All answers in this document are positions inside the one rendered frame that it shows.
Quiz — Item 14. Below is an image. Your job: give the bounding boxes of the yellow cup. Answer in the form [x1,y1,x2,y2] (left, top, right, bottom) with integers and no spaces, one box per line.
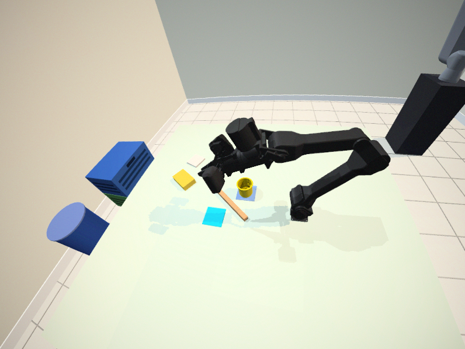
[237,177,253,198]

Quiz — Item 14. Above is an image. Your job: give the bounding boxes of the brown wooden beam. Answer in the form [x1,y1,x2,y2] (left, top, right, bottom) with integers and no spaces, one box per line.
[218,190,248,222]

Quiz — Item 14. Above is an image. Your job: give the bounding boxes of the yellow block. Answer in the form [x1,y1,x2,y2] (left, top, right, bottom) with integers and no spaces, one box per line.
[172,169,196,191]

